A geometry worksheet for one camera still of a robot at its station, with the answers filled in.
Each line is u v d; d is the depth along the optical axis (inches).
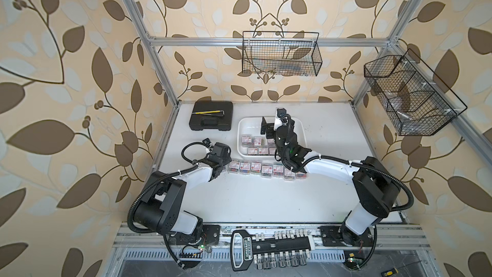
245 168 35.9
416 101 28.9
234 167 36.1
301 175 35.6
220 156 28.5
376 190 17.7
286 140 23.8
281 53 38.1
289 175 35.0
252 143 39.4
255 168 35.7
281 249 28.0
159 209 17.1
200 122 41.3
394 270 26.4
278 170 35.3
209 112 42.6
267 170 35.7
